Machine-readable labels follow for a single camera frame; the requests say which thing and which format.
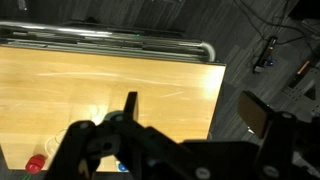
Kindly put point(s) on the red toy cherry green stem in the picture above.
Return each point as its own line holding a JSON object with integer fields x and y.
{"x": 35, "y": 164}

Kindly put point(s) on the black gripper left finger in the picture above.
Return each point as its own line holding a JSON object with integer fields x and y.
{"x": 131, "y": 106}

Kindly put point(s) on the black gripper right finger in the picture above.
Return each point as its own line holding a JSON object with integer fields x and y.
{"x": 255, "y": 115}

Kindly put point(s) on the wood top steel cart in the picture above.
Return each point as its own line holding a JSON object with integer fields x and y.
{"x": 100, "y": 93}

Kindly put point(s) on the black power strip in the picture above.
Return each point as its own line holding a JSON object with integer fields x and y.
{"x": 266, "y": 53}

